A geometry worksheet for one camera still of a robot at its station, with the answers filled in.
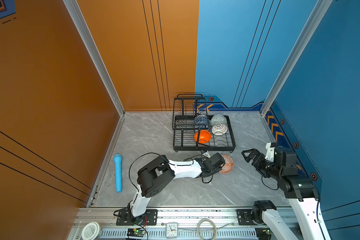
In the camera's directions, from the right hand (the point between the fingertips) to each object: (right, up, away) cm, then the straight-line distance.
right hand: (245, 156), depth 71 cm
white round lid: (-70, -32, -5) cm, 77 cm away
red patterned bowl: (-3, -10, +19) cm, 21 cm away
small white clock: (-35, -34, -2) cm, 49 cm away
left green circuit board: (-51, -36, 0) cm, 62 cm away
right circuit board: (+10, -35, -1) cm, 37 cm away
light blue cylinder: (-70, -6, +21) cm, 73 cm away
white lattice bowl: (-4, +12, +35) cm, 37 cm away
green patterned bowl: (-5, +20, +39) cm, 44 cm away
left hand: (-7, -9, +17) cm, 21 cm away
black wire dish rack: (-24, +12, +16) cm, 31 cm away
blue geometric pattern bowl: (-18, +17, +25) cm, 36 cm away
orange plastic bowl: (-15, +7, +29) cm, 34 cm away
